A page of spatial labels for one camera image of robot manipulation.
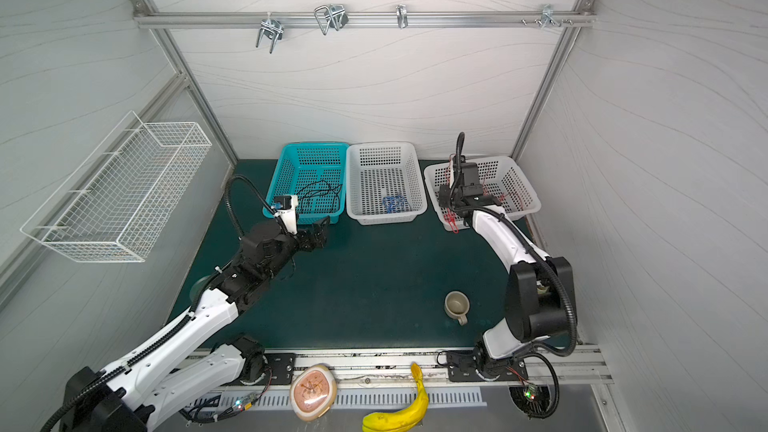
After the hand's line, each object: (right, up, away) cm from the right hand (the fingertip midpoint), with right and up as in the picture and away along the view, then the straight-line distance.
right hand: (454, 183), depth 90 cm
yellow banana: (-16, -51, -27) cm, 60 cm away
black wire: (-46, -2, +21) cm, 51 cm away
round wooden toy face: (-37, -49, -22) cm, 65 cm away
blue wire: (-18, -7, +17) cm, 26 cm away
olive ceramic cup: (-1, -35, -6) cm, 35 cm away
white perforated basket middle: (-26, +6, +25) cm, 36 cm away
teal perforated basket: (-49, +4, +25) cm, 55 cm away
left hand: (-38, -8, -13) cm, 41 cm away
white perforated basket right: (-3, -1, -21) cm, 22 cm away
